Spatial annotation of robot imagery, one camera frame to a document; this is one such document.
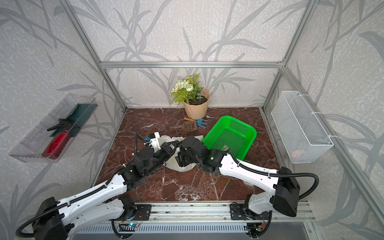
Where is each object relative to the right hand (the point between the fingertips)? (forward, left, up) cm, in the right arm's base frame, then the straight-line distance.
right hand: (169, 147), depth 69 cm
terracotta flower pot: (+37, -11, -15) cm, 41 cm away
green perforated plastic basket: (+25, -35, -26) cm, 50 cm away
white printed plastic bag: (-5, -1, -7) cm, 9 cm away
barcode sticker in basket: (+13, -31, -25) cm, 42 cm away
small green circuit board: (-28, +19, -25) cm, 42 cm away
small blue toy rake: (+35, -14, -25) cm, 46 cm away
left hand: (+3, -5, -1) cm, 6 cm away
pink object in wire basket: (-2, -61, -5) cm, 61 cm away
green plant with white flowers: (+38, -6, +3) cm, 39 cm away
